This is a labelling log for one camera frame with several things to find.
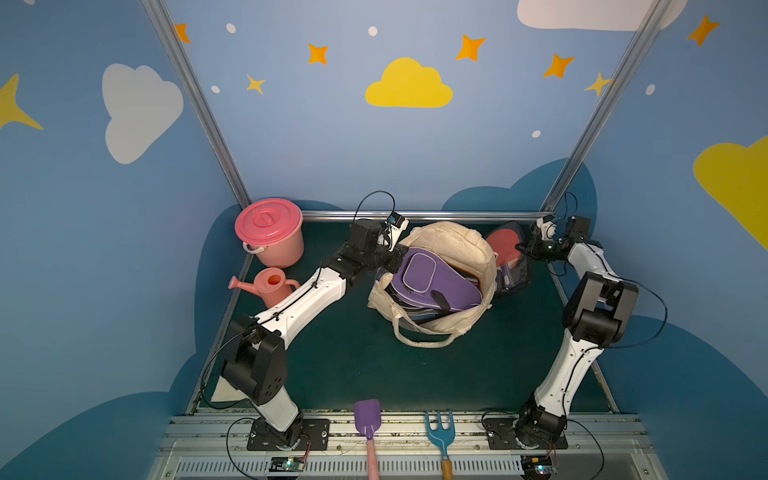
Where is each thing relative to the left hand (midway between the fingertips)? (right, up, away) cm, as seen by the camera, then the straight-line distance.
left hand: (412, 246), depth 81 cm
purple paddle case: (+2, -7, +5) cm, 9 cm away
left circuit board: (-32, -53, -9) cm, 63 cm away
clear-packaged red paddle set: (+35, -7, +18) cm, 40 cm away
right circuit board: (+29, -54, -9) cm, 62 cm away
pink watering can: (-43, -11, +9) cm, 46 cm away
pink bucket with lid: (-45, +6, +15) cm, 47 cm away
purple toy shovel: (-12, -45, -4) cm, 47 cm away
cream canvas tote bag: (+13, +2, +2) cm, 13 cm away
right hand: (+41, +1, +20) cm, 45 cm away
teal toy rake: (+7, -48, -8) cm, 49 cm away
